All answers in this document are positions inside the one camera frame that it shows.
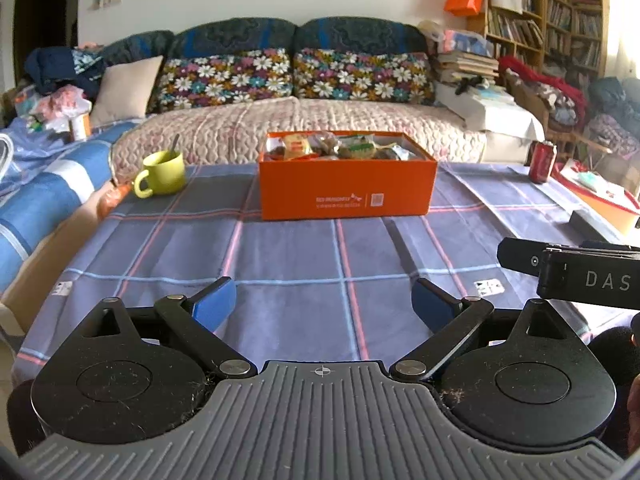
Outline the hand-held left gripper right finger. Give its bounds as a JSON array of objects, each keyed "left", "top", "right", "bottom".
[{"left": 390, "top": 277, "right": 571, "bottom": 381}]

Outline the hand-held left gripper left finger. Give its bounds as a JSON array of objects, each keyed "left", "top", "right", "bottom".
[{"left": 80, "top": 276, "right": 258, "bottom": 378}]

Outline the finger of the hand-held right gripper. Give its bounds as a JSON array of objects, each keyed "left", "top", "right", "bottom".
[{"left": 497, "top": 237, "right": 640, "bottom": 276}]

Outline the orange cardboard box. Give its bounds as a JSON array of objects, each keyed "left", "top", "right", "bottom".
[{"left": 258, "top": 131, "right": 438, "bottom": 221}]

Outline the pile of snacks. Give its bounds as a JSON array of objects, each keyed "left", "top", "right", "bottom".
[{"left": 265, "top": 131, "right": 418, "bottom": 162}]

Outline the black rectangular box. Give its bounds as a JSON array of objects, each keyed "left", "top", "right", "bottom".
[{"left": 570, "top": 208, "right": 640, "bottom": 246}]

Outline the flat cardboard box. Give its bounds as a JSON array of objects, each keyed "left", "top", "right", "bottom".
[{"left": 552, "top": 157, "right": 640, "bottom": 236}]

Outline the red soda can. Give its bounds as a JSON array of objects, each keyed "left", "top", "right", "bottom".
[{"left": 529, "top": 141, "right": 557, "bottom": 183}]

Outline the wicker chair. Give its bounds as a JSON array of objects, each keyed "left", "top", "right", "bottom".
[{"left": 505, "top": 72, "right": 613, "bottom": 161}]

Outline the yellow-green mug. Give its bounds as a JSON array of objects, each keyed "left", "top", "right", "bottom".
[{"left": 132, "top": 150, "right": 187, "bottom": 198}]

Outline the orange soft object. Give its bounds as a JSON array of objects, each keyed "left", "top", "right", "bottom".
[{"left": 97, "top": 182, "right": 133, "bottom": 218}]

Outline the pile of clothes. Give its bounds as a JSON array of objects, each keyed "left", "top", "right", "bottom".
[{"left": 585, "top": 77, "right": 640, "bottom": 156}]

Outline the pink quilted sofa cover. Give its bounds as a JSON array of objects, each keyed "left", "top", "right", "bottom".
[{"left": 110, "top": 97, "right": 488, "bottom": 181}]

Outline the red cloth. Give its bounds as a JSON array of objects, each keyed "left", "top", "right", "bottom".
[{"left": 498, "top": 55, "right": 585, "bottom": 111}]

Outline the stack of books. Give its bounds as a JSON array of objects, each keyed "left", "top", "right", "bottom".
[{"left": 432, "top": 20, "right": 501, "bottom": 83}]

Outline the orange white bottle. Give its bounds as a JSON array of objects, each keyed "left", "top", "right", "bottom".
[{"left": 70, "top": 112, "right": 93, "bottom": 141}]

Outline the floral cushion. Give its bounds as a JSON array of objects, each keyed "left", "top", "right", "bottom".
[
  {"left": 152, "top": 49, "right": 293, "bottom": 113},
  {"left": 292, "top": 49, "right": 436, "bottom": 106}
]

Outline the beige pillow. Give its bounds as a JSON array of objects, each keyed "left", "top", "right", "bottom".
[{"left": 90, "top": 55, "right": 165, "bottom": 128}]

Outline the wooden bookshelf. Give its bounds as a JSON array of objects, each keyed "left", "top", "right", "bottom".
[{"left": 467, "top": 0, "right": 611, "bottom": 81}]

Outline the pink plastic bag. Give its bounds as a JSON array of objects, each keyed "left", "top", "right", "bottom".
[{"left": 15, "top": 85, "right": 93, "bottom": 136}]

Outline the dark blue sofa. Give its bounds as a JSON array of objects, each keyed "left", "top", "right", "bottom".
[{"left": 90, "top": 17, "right": 488, "bottom": 166}]

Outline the dark blue clothes pile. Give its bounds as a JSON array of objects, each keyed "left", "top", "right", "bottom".
[{"left": 25, "top": 46, "right": 106, "bottom": 98}]

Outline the white cable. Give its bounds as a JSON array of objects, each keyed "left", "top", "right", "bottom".
[{"left": 0, "top": 135, "right": 15, "bottom": 181}]

